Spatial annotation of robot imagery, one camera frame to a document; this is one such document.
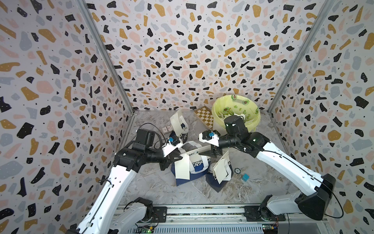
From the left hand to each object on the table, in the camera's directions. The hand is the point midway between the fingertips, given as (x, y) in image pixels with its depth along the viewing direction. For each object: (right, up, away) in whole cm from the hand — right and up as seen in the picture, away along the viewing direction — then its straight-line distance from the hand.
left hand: (181, 156), depth 66 cm
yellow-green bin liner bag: (+32, +27, +27) cm, 50 cm away
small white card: (-15, +11, +40) cm, 44 cm away
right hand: (+9, +5, +1) cm, 11 cm away
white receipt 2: (+19, -8, +3) cm, 20 cm away
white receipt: (0, -6, +1) cm, 6 cm away
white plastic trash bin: (+39, +17, +13) cm, 45 cm away
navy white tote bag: (+8, -4, +7) cm, 12 cm away
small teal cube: (+36, -17, +19) cm, 44 cm away
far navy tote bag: (-1, +6, +28) cm, 29 cm away
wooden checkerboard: (+14, +22, +50) cm, 56 cm away
